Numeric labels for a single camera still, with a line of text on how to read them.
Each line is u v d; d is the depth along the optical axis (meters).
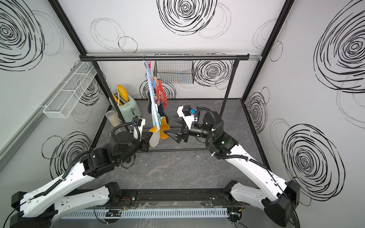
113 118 0.97
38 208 0.39
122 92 0.96
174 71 1.12
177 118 0.61
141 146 0.57
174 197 0.76
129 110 0.95
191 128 0.53
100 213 0.70
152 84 0.56
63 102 0.72
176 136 0.52
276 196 0.38
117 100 0.96
